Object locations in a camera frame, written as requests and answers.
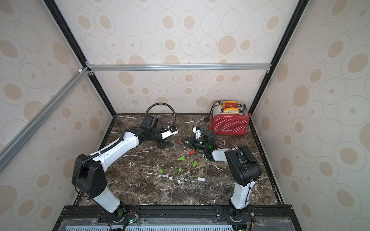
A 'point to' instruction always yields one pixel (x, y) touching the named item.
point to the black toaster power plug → (206, 119)
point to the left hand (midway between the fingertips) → (173, 138)
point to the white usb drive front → (201, 179)
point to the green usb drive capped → (181, 158)
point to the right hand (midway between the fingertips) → (179, 144)
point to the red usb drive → (191, 152)
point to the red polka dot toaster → (229, 117)
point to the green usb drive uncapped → (195, 163)
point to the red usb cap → (179, 141)
